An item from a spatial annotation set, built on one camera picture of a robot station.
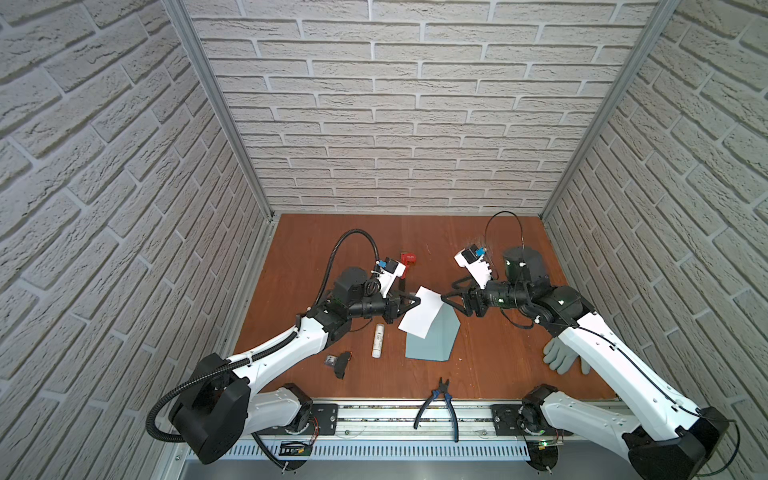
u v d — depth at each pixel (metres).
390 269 0.67
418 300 0.72
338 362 0.81
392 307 0.65
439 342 0.87
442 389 0.79
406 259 1.06
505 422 0.73
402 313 0.69
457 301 0.64
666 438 0.39
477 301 0.59
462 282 0.68
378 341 0.85
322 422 0.73
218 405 0.40
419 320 0.73
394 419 0.76
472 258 0.60
